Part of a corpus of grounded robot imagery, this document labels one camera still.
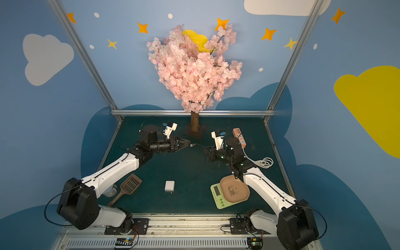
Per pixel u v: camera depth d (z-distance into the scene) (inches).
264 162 37.3
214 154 27.4
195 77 28.4
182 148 29.4
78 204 16.4
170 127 28.8
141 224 29.7
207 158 30.7
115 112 45.3
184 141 28.9
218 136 27.7
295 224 15.7
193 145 30.8
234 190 32.6
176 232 28.9
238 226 28.9
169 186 34.2
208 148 28.7
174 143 26.7
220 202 31.7
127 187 34.3
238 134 42.1
